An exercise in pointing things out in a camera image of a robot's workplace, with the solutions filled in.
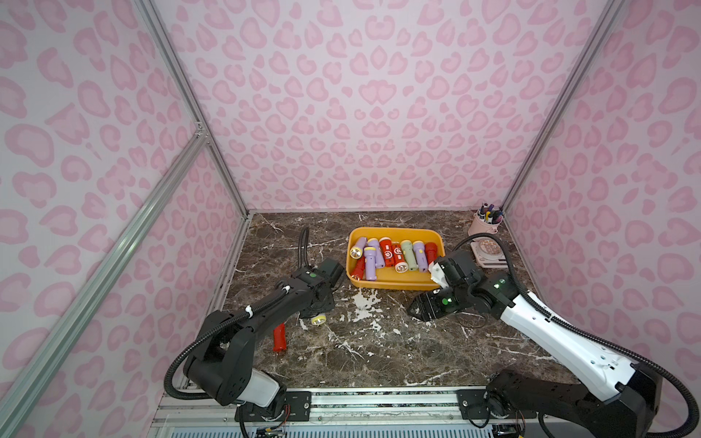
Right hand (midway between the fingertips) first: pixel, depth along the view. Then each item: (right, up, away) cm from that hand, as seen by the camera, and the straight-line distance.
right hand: (417, 309), depth 73 cm
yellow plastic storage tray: (-6, +5, +23) cm, 24 cm away
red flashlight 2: (+12, +13, +30) cm, 35 cm away
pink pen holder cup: (+30, +23, +31) cm, 49 cm away
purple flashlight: (-8, +11, +27) cm, 30 cm away
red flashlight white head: (-1, +9, +25) cm, 26 cm away
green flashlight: (+3, +12, +27) cm, 30 cm away
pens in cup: (+32, +27, +27) cm, 50 cm away
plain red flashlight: (-16, +6, +24) cm, 29 cm away
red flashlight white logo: (-5, +15, +30) cm, 34 cm away
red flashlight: (-40, -12, +10) cm, 43 cm away
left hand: (-27, -2, +14) cm, 31 cm away
